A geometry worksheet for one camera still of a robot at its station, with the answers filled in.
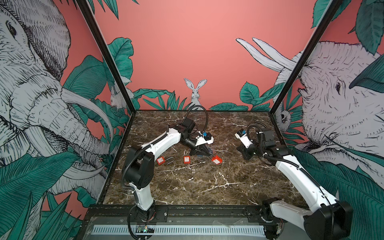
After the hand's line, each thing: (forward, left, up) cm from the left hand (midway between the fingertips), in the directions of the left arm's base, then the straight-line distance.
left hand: (208, 151), depth 78 cm
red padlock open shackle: (+6, +21, -17) cm, 28 cm away
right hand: (+3, -16, +1) cm, 16 cm away
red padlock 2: (-4, -4, -2) cm, 6 cm away
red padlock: (+4, +12, -17) cm, 21 cm away
